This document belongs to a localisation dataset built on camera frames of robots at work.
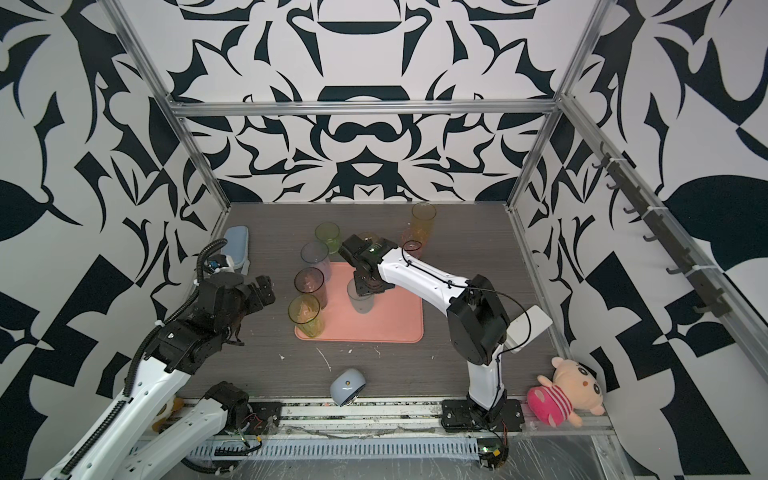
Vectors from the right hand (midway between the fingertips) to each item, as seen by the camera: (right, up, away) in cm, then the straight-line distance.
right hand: (371, 285), depth 86 cm
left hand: (-28, +4, -13) cm, 31 cm away
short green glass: (-15, +14, +16) cm, 26 cm away
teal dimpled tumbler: (-3, -7, +5) cm, 9 cm away
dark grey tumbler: (-19, +1, +5) cm, 19 cm away
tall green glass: (-19, -7, -2) cm, 20 cm away
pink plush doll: (+47, -24, -15) cm, 55 cm away
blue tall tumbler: (-17, +8, +8) cm, 21 cm away
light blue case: (-49, +13, +23) cm, 56 cm away
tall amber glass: (+16, +20, +13) cm, 29 cm away
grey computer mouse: (-5, -21, -15) cm, 27 cm away
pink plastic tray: (+7, -10, +3) cm, 13 cm away
